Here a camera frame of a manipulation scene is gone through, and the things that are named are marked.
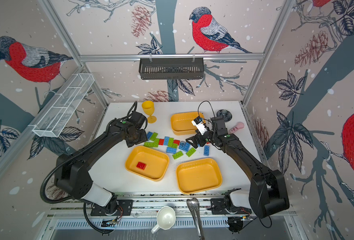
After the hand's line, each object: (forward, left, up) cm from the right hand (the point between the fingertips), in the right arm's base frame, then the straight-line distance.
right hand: (192, 136), depth 82 cm
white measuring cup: (-37, +12, -15) cm, 42 cm away
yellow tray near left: (-10, +27, -14) cm, 32 cm away
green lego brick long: (+2, +28, -14) cm, 32 cm away
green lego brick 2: (-4, +9, -16) cm, 19 cm away
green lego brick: (+9, +26, -14) cm, 31 cm away
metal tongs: (-32, -1, -11) cm, 34 cm away
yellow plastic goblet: (+21, +29, 0) cm, 36 cm away
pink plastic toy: (+20, -34, -15) cm, 42 cm away
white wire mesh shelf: (-7, +68, +17) cm, 70 cm away
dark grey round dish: (+29, -26, -13) cm, 41 cm away
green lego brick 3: (-2, +1, -16) cm, 16 cm away
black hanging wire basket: (+39, +27, +20) cm, 51 cm away
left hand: (-3, +29, -1) cm, 29 cm away
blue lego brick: (-1, -9, -15) cm, 18 cm away
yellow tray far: (+21, +7, -17) cm, 28 cm away
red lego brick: (-12, +30, -15) cm, 36 cm away
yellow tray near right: (-16, -4, -16) cm, 23 cm away
